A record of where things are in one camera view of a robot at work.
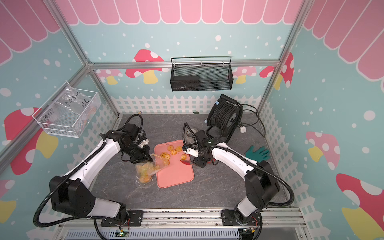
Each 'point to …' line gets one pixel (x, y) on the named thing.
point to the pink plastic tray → (176, 173)
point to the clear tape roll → (189, 135)
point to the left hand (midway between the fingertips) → (151, 162)
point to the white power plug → (243, 129)
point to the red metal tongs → (185, 162)
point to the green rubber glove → (262, 154)
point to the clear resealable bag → (144, 171)
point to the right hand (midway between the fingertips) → (199, 158)
